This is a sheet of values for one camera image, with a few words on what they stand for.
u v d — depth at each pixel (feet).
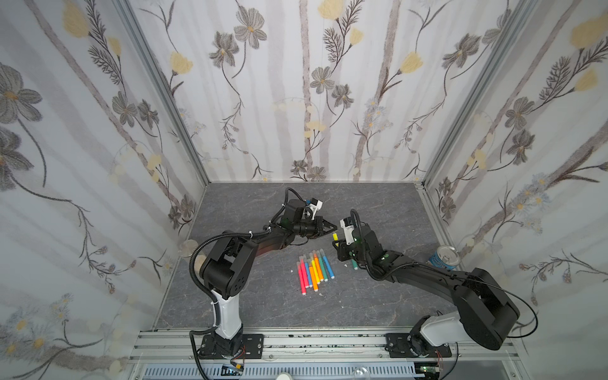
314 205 2.81
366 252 2.17
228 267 1.64
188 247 2.61
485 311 1.41
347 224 2.52
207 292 1.68
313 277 2.90
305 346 2.48
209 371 2.30
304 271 2.95
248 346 2.41
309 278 2.89
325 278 2.90
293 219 2.45
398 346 2.40
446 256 2.75
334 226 2.82
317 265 2.99
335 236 2.82
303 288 2.82
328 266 2.98
